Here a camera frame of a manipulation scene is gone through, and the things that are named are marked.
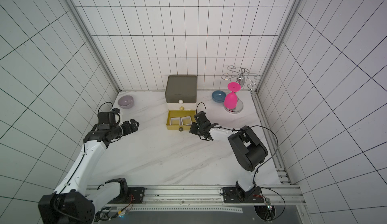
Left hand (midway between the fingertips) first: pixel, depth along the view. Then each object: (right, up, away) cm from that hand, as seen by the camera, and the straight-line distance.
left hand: (131, 129), depth 82 cm
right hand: (+30, -2, +13) cm, 33 cm away
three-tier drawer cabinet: (+27, +18, +11) cm, 34 cm away
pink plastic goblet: (+57, +17, +6) cm, 60 cm away
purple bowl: (-16, +15, +27) cm, 35 cm away
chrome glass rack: (+63, +28, +6) cm, 69 cm away
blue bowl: (+54, +19, +33) cm, 66 cm away
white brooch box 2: (+30, +2, +21) cm, 36 cm away
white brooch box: (+22, +2, +16) cm, 28 cm away
